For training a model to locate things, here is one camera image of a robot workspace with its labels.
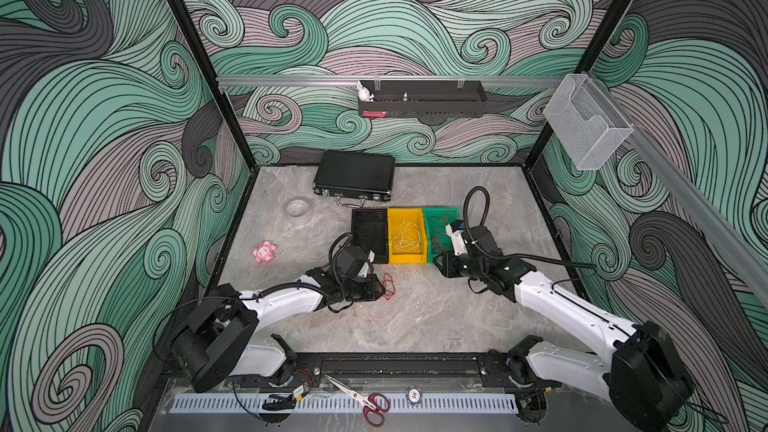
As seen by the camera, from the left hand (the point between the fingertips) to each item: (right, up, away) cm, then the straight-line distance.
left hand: (385, 290), depth 83 cm
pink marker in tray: (-3, +52, +7) cm, 53 cm away
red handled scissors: (-3, -22, -15) cm, 27 cm away
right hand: (+15, +9, 0) cm, 17 cm away
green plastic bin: (+16, +18, +12) cm, 27 cm away
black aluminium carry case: (-12, +33, +35) cm, 50 cm away
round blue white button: (+7, -21, -13) cm, 25 cm away
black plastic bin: (-5, +15, +17) cm, 23 cm away
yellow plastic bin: (+4, +19, +17) cm, 26 cm away
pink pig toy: (-38, +9, +9) cm, 40 cm away
